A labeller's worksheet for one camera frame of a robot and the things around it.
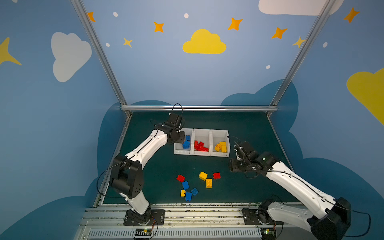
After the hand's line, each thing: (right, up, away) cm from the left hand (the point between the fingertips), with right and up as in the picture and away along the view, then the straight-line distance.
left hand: (179, 136), depth 89 cm
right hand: (+30, -14, -10) cm, 35 cm away
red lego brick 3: (+23, -23, -1) cm, 32 cm away
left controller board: (-16, -46, -16) cm, 52 cm away
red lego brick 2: (+14, -7, +10) cm, 18 cm away
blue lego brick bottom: (+6, -32, -9) cm, 34 cm away
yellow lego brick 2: (+25, -8, +9) cm, 28 cm away
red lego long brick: (+15, -9, +9) cm, 20 cm away
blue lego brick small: (+4, -28, -5) cm, 28 cm away
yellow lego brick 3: (+28, -5, +8) cm, 30 cm away
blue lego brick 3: (+9, -30, -7) cm, 32 cm away
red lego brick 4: (+1, -24, -2) cm, 25 cm away
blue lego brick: (+4, -6, +7) cm, 10 cm away
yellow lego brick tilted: (+14, -23, -2) cm, 27 cm away
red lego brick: (+10, -6, +12) cm, 17 cm away
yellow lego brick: (+29, -8, +7) cm, 31 cm away
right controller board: (+46, -48, -16) cm, 68 cm away
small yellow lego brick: (+3, -31, -9) cm, 32 cm away
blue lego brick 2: (+5, -2, +17) cm, 17 cm away
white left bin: (+7, +1, +12) cm, 14 cm away
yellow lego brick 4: (+18, -27, -4) cm, 33 cm away
